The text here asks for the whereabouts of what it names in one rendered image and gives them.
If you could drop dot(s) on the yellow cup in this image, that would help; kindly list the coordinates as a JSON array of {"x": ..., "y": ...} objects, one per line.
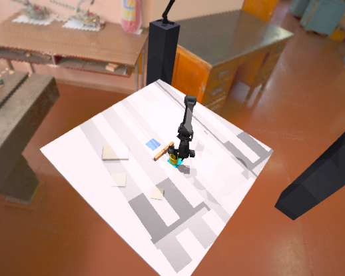
[{"x": 172, "y": 159}]

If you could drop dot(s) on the tan wooden flat bar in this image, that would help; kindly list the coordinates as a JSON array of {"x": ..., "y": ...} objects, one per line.
[{"x": 161, "y": 153}]

